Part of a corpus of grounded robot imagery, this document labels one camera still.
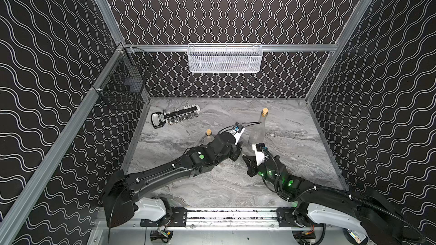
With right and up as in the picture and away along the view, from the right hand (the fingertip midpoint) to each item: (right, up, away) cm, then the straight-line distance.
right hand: (244, 156), depth 80 cm
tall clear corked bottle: (+9, +9, +9) cm, 16 cm away
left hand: (-1, +7, -9) cm, 12 cm away
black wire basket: (-67, +40, +17) cm, 79 cm away
